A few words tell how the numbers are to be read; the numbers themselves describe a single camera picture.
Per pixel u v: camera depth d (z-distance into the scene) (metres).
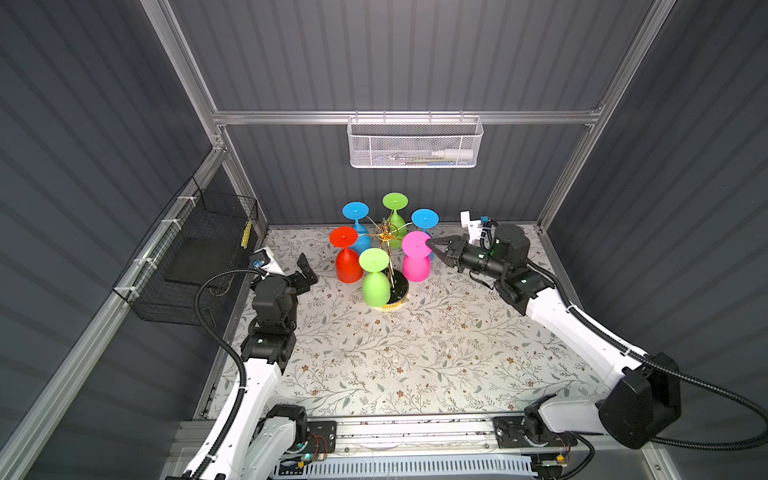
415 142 1.12
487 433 0.76
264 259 0.61
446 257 0.64
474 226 0.69
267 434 0.57
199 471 0.38
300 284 0.67
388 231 0.79
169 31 0.71
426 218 0.81
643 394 0.40
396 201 0.87
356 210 0.83
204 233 0.81
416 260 0.76
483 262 0.63
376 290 0.78
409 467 0.77
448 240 0.67
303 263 0.68
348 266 0.82
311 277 0.69
